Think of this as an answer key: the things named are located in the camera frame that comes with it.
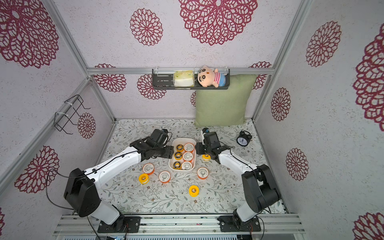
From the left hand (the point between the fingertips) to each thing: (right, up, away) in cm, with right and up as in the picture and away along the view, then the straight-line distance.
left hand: (168, 151), depth 85 cm
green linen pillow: (+36, +28, +15) cm, 48 cm away
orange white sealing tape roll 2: (+11, -5, +12) cm, 17 cm away
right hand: (+17, +3, +6) cm, 18 cm away
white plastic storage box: (+7, +5, +23) cm, 25 cm away
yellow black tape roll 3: (+4, -10, +9) cm, 14 cm away
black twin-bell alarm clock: (+49, +7, +15) cm, 52 cm away
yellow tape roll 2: (+15, -22, -1) cm, 27 cm away
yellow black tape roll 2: (+5, -5, +13) cm, 14 cm away
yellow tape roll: (-15, -17, +4) cm, 23 cm away
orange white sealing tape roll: (+11, 0, +17) cm, 20 cm away
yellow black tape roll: (+5, 0, +16) cm, 16 cm away
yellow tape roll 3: (+23, -6, +12) cm, 27 cm away
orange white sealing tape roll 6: (+20, -14, +6) cm, 25 cm away
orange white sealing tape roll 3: (+10, -10, +9) cm, 17 cm away
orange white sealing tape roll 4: (-13, -12, +7) cm, 19 cm away
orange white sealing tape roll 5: (-3, -16, +3) cm, 16 cm away
